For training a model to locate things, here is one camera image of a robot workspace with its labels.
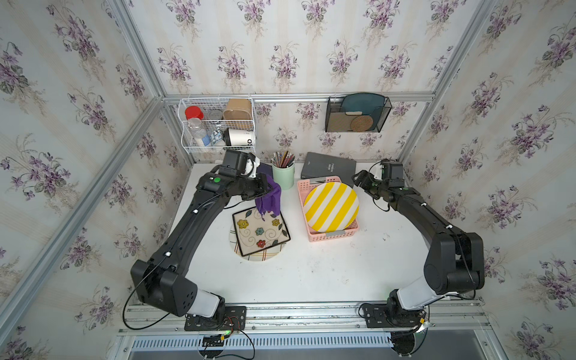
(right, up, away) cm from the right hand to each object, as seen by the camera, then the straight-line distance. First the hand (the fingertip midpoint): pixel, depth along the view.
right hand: (360, 181), depth 91 cm
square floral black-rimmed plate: (-44, -22, +2) cm, 49 cm away
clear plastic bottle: (-66, +20, -4) cm, 69 cm away
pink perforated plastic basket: (-19, -21, -3) cm, 29 cm away
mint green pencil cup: (-32, +2, +13) cm, 34 cm away
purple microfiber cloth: (-36, -7, -12) cm, 39 cm away
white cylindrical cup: (-50, +19, +2) cm, 53 cm away
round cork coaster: (+3, +26, +7) cm, 27 cm away
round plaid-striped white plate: (-40, -29, -4) cm, 50 cm away
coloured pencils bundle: (-32, +10, +14) cm, 37 cm away
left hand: (-33, -3, -15) cm, 37 cm away
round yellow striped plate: (-11, -12, +6) cm, 17 cm away
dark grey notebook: (-16, +9, +24) cm, 30 cm away
